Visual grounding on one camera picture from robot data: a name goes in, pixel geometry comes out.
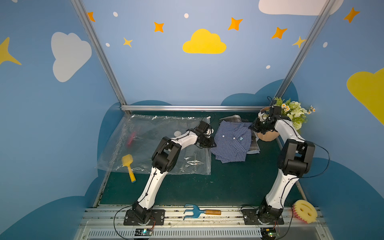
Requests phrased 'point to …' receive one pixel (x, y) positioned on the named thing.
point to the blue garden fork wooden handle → (197, 211)
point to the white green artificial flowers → (293, 110)
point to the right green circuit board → (268, 233)
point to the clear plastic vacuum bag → (138, 135)
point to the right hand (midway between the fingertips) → (251, 125)
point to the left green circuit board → (143, 232)
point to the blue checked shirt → (232, 140)
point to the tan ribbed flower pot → (268, 136)
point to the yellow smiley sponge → (305, 210)
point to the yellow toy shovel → (127, 160)
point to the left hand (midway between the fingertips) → (218, 144)
